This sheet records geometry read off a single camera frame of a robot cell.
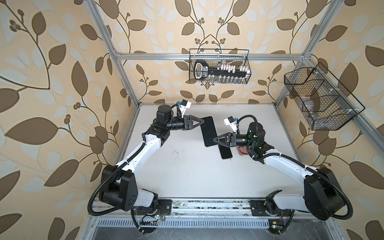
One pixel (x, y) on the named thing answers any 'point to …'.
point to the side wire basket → (323, 107)
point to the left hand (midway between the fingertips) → (200, 121)
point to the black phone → (209, 131)
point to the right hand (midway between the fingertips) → (213, 141)
